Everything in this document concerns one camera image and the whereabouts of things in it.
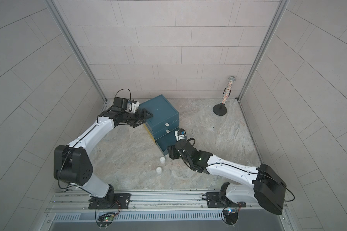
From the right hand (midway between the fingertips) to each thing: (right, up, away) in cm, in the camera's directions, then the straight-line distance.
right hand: (170, 148), depth 78 cm
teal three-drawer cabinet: (-4, +13, 0) cm, 13 cm away
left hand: (-12, +17, +6) cm, 22 cm away
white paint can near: (-6, -12, +1) cm, 14 cm away
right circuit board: (+30, -30, -10) cm, 43 cm away
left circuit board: (-29, -30, -13) cm, 43 cm away
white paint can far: (-5, -8, +4) cm, 10 cm away
